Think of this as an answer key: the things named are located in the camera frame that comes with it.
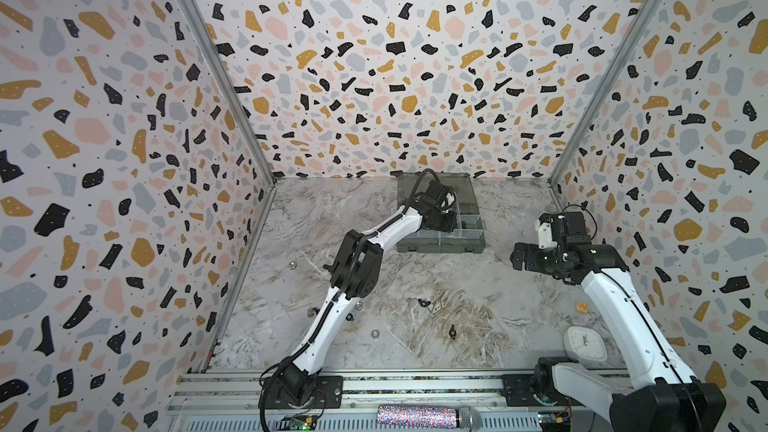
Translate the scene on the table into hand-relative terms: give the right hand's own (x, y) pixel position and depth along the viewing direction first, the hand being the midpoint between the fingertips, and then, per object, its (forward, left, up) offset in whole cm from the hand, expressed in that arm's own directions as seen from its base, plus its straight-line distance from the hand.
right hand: (525, 252), depth 79 cm
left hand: (+18, +14, -10) cm, 25 cm away
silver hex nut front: (-16, +40, -18) cm, 47 cm away
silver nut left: (-8, +45, -17) cm, 49 cm away
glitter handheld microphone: (-35, +27, -14) cm, 47 cm away
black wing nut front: (-15, +19, -18) cm, 30 cm away
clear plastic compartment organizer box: (+19, +9, -18) cm, 28 cm away
